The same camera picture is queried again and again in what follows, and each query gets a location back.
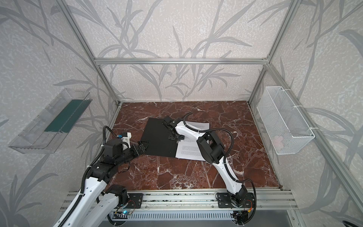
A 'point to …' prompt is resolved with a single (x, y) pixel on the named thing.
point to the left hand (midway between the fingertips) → (147, 142)
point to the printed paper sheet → (188, 148)
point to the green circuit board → (126, 212)
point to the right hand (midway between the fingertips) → (176, 133)
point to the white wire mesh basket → (285, 128)
